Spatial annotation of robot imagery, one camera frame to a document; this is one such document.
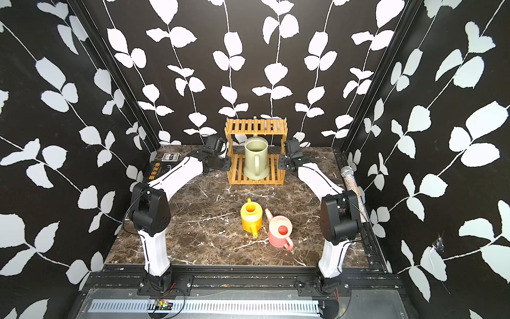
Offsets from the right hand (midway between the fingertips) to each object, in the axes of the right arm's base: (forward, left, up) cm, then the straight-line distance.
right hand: (283, 156), depth 95 cm
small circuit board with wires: (-58, +46, -17) cm, 76 cm away
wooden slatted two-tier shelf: (+6, +22, +11) cm, 25 cm away
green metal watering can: (-5, +13, +5) cm, 14 cm away
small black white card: (+12, +64, -14) cm, 67 cm away
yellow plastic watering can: (-28, +14, -6) cm, 32 cm away
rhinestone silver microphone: (-16, -25, +8) cm, 30 cm away
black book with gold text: (+4, +68, -14) cm, 69 cm away
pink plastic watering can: (-33, +2, -6) cm, 34 cm away
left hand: (-2, +26, 0) cm, 26 cm away
